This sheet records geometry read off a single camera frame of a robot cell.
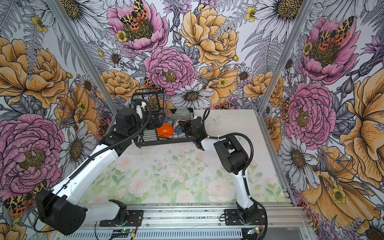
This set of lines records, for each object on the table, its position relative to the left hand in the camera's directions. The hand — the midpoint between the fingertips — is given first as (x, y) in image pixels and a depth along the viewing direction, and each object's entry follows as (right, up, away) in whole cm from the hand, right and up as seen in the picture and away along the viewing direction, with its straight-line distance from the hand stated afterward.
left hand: (158, 120), depth 76 cm
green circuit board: (-15, -52, -5) cm, 54 cm away
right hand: (+7, -1, +20) cm, 21 cm away
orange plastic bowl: (-2, -6, +27) cm, 28 cm away
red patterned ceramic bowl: (-1, +6, +35) cm, 36 cm away
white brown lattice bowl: (+9, +3, +34) cm, 35 cm away
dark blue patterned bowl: (+6, -6, +29) cm, 30 cm away
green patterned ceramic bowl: (+8, +8, +39) cm, 41 cm away
